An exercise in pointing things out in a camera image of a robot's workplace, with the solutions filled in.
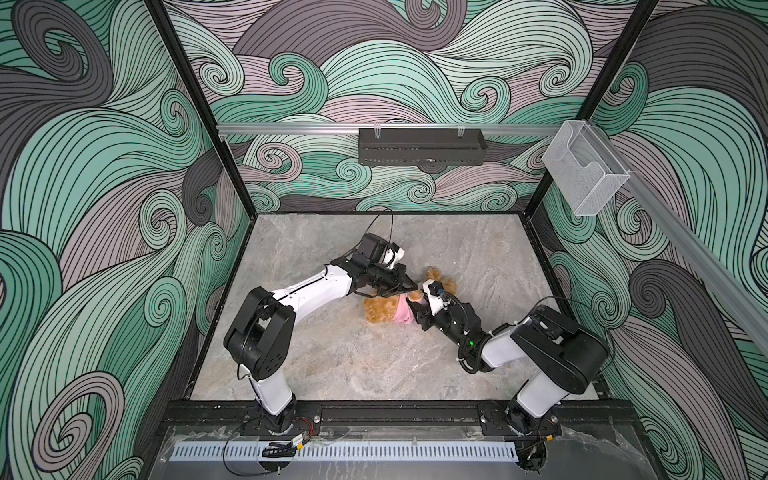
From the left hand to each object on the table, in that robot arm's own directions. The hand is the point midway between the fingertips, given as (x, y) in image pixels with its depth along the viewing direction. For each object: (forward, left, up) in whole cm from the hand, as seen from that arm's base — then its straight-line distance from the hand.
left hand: (419, 285), depth 81 cm
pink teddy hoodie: (-5, +4, -7) cm, 9 cm away
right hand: (+1, 0, -8) cm, 8 cm away
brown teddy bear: (-5, +10, -5) cm, 12 cm away
